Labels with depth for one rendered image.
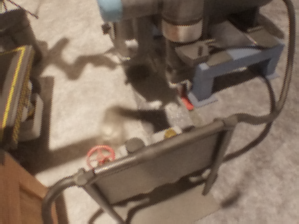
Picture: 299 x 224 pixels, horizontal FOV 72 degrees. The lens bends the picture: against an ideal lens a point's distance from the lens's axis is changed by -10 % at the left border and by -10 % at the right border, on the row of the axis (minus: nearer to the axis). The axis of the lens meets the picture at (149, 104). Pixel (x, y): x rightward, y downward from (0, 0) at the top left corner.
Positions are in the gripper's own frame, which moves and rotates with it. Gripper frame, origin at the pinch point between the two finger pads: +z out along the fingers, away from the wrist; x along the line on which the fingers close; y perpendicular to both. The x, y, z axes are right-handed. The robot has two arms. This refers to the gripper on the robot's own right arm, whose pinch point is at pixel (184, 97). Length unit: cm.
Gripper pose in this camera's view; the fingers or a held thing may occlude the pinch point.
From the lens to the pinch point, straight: 66.8
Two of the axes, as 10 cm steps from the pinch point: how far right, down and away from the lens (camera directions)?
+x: -9.3, 3.2, -1.8
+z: 0.8, 6.4, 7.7
